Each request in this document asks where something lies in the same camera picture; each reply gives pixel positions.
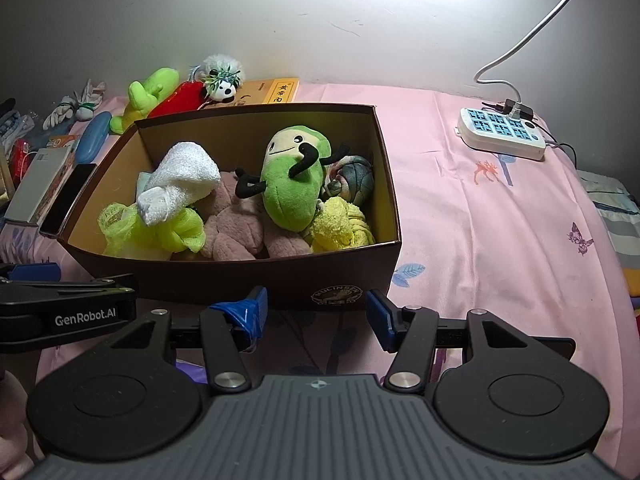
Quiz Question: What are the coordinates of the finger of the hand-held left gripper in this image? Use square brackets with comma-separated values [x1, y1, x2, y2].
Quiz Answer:
[0, 261, 62, 283]
[0, 273, 140, 297]

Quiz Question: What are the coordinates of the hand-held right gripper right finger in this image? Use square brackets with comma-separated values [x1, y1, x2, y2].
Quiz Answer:
[366, 289, 546, 392]

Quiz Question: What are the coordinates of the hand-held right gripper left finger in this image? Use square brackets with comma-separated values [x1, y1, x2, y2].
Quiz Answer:
[107, 285, 269, 395]

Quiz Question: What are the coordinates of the brown cardboard box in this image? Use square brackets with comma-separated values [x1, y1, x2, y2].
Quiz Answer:
[56, 102, 403, 311]

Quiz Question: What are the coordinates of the pink teddy bear plush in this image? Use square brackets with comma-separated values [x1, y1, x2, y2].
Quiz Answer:
[197, 170, 313, 262]

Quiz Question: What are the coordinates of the green mesh bath sponge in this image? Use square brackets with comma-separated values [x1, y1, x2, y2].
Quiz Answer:
[97, 202, 207, 257]

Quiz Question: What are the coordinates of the yellow towel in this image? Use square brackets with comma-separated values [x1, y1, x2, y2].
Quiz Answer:
[302, 196, 376, 255]

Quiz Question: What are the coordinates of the green bean plush toy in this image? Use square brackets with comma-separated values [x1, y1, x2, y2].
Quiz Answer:
[235, 126, 352, 233]

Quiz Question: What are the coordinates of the white towel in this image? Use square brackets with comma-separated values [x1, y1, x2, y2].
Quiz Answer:
[136, 141, 222, 227]

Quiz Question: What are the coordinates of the teal patterned towel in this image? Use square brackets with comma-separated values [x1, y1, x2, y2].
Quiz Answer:
[322, 155, 376, 207]

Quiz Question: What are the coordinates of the person's left hand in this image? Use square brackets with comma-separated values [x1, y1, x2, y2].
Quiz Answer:
[0, 374, 39, 480]

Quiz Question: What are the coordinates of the purple plastic packet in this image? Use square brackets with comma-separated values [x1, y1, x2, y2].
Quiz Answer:
[175, 357, 211, 386]

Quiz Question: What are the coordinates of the black phone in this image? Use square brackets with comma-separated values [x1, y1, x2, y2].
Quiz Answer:
[39, 162, 98, 237]

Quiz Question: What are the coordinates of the grey flat box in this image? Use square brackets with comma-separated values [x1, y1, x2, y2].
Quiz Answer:
[4, 146, 76, 225]

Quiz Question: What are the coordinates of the pink printed bed sheet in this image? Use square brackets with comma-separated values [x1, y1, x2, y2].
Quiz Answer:
[0, 82, 640, 461]

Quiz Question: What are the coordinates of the red snack packet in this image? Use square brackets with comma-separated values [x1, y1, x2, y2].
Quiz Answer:
[10, 139, 36, 181]

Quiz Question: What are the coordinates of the blue white plastic packet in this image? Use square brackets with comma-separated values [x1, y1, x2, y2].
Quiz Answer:
[0, 110, 33, 153]

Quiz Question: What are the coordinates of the blue glasses case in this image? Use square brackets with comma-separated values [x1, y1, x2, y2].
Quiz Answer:
[75, 111, 113, 163]

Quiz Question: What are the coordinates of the white gloves bundle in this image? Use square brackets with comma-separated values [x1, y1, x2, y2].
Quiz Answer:
[42, 79, 108, 130]

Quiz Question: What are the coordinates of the red chili plush toy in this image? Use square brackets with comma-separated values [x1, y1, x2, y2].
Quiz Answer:
[147, 81, 208, 119]

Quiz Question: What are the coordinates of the green frog plush toy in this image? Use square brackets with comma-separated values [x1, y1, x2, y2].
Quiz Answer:
[110, 67, 180, 135]

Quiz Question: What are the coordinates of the white power strip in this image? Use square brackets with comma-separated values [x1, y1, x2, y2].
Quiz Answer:
[457, 106, 547, 162]

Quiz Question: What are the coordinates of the yellow book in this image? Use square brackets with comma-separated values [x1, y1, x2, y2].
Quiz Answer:
[220, 77, 301, 107]

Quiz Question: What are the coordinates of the black charger adapter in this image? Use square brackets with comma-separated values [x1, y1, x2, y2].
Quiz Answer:
[502, 99, 535, 122]

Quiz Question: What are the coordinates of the striped blanket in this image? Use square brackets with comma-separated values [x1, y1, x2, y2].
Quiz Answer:
[580, 170, 640, 261]

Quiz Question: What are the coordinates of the panda plush keychain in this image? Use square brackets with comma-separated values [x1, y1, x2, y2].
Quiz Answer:
[199, 54, 246, 102]

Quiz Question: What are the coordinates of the black cable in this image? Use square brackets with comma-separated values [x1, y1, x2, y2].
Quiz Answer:
[482, 102, 581, 168]

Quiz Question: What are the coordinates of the white cable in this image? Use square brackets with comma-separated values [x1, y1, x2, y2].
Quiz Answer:
[474, 0, 603, 107]

